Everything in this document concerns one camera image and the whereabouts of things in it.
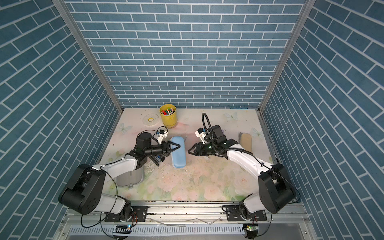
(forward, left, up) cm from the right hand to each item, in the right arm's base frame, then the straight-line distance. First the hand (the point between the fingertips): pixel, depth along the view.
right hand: (192, 153), depth 80 cm
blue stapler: (+1, +21, -12) cm, 25 cm away
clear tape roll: (+34, +37, -15) cm, 53 cm away
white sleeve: (-2, +7, 0) cm, 8 cm away
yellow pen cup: (+30, +20, -1) cm, 36 cm away
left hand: (+1, +6, +1) cm, 6 cm away
